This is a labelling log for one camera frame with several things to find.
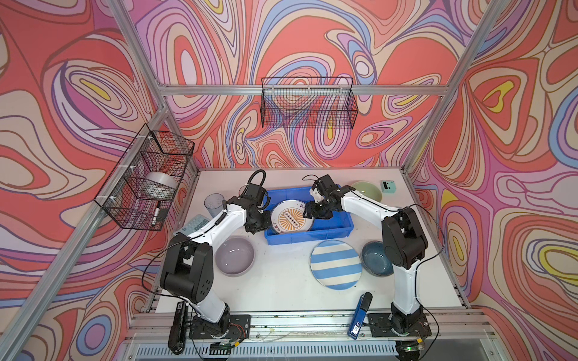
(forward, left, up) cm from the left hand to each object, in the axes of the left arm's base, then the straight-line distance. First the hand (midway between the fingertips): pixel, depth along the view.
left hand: (271, 224), depth 89 cm
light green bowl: (+22, -45, -4) cm, 50 cm away
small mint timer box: (+25, -57, -7) cm, 62 cm away
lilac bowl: (-10, +15, -7) cm, 19 cm away
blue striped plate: (-14, -25, -8) cm, 30 cm away
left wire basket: (-5, +43, +24) cm, 50 cm away
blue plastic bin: (+4, -30, -8) cm, 31 cm away
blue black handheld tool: (-32, -31, -6) cm, 44 cm away
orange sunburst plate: (+7, -6, -6) cm, 11 cm away
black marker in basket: (-6, +36, +17) cm, 41 cm away
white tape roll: (0, +34, +24) cm, 42 cm away
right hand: (+4, -16, -4) cm, 17 cm away
